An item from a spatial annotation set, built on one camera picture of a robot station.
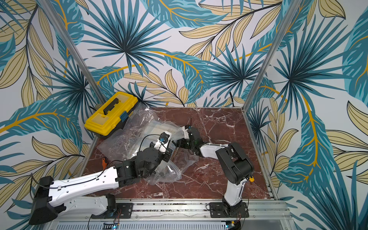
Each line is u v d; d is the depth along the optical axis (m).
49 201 0.39
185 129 0.88
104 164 0.88
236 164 0.49
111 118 0.90
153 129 0.95
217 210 0.73
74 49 0.83
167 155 0.59
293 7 0.69
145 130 0.95
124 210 0.74
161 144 0.54
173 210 0.75
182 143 0.83
